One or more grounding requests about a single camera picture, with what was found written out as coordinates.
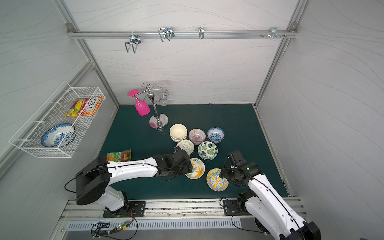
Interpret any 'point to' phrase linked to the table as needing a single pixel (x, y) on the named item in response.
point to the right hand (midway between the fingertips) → (225, 174)
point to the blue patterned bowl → (216, 139)
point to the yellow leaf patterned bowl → (198, 168)
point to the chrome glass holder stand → (158, 121)
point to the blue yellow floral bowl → (215, 182)
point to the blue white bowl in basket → (58, 135)
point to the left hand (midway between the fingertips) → (190, 170)
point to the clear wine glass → (164, 95)
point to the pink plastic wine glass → (143, 109)
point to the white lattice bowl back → (185, 141)
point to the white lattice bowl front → (188, 148)
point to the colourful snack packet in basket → (84, 107)
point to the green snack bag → (125, 155)
